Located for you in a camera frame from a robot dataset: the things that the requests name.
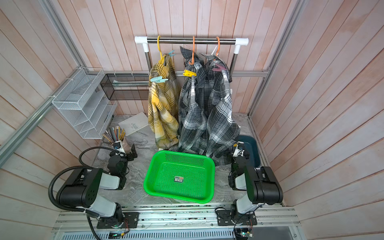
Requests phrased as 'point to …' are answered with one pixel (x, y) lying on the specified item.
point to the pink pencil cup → (115, 134)
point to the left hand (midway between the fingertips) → (127, 146)
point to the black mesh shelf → (127, 86)
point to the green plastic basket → (181, 175)
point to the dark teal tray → (250, 146)
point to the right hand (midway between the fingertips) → (236, 145)
